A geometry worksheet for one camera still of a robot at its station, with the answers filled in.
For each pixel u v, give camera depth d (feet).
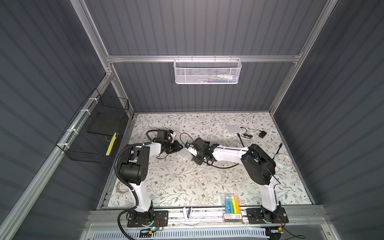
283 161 2.98
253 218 2.41
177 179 2.84
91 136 2.35
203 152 2.47
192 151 2.78
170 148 2.81
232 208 2.48
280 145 3.33
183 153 3.10
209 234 2.53
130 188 1.73
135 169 1.67
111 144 2.28
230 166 2.95
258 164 1.86
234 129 3.58
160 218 2.39
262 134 3.45
